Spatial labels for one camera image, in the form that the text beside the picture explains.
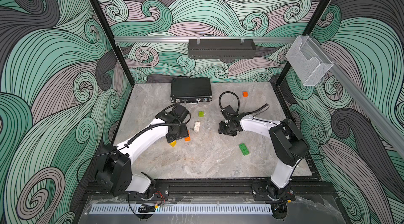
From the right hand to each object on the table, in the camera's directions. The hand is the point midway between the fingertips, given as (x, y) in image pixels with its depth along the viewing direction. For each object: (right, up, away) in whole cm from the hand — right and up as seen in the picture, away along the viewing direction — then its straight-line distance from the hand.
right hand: (219, 132), depth 94 cm
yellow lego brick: (-28, -6, -5) cm, 29 cm away
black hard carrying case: (-19, +27, +28) cm, 43 cm away
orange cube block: (+22, +24, +20) cm, 38 cm away
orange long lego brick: (-19, -3, -2) cm, 19 cm away
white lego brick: (-14, +4, +1) cm, 14 cm away
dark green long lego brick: (+12, -7, -8) cm, 17 cm away
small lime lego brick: (-11, +10, +10) cm, 18 cm away
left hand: (-22, +2, -12) cm, 25 cm away
